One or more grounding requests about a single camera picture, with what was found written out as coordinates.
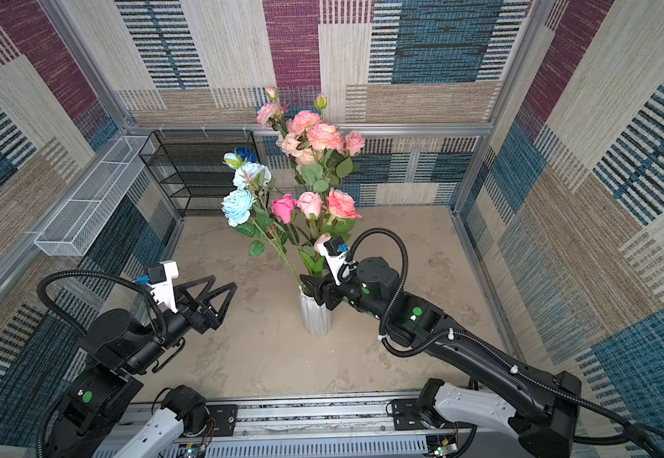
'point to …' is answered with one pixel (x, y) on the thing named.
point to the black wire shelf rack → (190, 165)
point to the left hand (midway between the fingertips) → (224, 283)
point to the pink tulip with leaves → (316, 262)
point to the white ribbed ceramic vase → (318, 319)
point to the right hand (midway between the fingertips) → (317, 272)
